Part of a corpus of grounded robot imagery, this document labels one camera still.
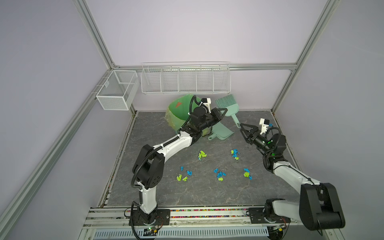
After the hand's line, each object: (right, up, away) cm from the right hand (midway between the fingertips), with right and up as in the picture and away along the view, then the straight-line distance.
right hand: (240, 128), depth 77 cm
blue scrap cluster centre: (-9, -27, +10) cm, 31 cm away
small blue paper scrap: (-27, -27, +11) cm, 39 cm away
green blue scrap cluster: (+2, -16, +20) cm, 25 cm away
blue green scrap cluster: (+7, -27, +10) cm, 30 cm away
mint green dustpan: (-5, -3, +33) cm, 33 cm away
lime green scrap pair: (-33, -29, +9) cm, 45 cm away
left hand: (-5, +8, -1) cm, 10 cm away
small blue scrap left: (-32, -24, +13) cm, 42 cm away
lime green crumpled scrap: (-20, -17, +18) cm, 32 cm away
